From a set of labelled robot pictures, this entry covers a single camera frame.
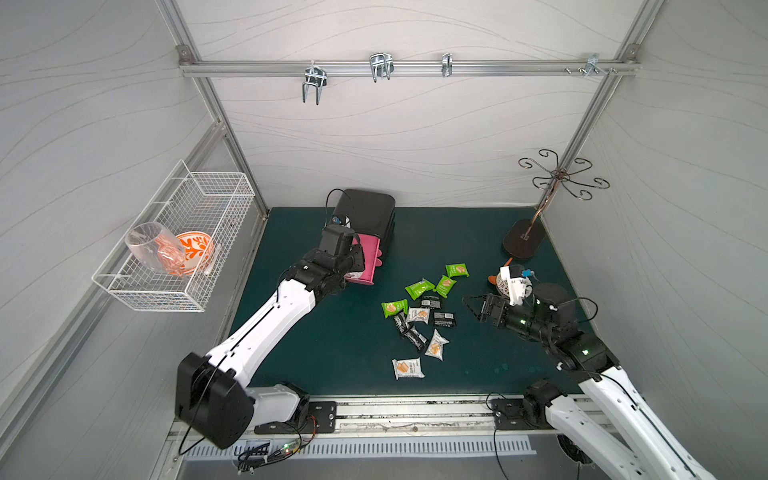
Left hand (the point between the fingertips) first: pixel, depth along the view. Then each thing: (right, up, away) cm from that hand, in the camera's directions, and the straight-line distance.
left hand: (358, 251), depth 80 cm
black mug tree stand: (+59, +3, +29) cm, 66 cm away
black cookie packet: (+22, -16, +13) cm, 30 cm away
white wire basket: (-40, +13, 0) cm, 42 cm away
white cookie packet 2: (+22, -28, +4) cm, 35 cm away
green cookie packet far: (+32, -7, +21) cm, 39 cm away
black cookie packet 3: (+13, -22, +6) cm, 26 cm away
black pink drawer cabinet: (+3, +11, +18) cm, 21 cm away
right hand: (+29, -11, -8) cm, 33 cm away
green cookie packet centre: (+19, -13, +15) cm, 27 cm away
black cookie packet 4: (+18, -26, +4) cm, 32 cm away
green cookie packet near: (+10, -18, +12) cm, 24 cm away
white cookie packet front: (+14, -32, 0) cm, 35 cm away
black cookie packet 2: (+25, -21, +10) cm, 35 cm away
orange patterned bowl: (-38, 0, -14) cm, 40 cm away
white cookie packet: (+17, -20, +10) cm, 28 cm away
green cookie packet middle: (+27, -13, +18) cm, 35 cm away
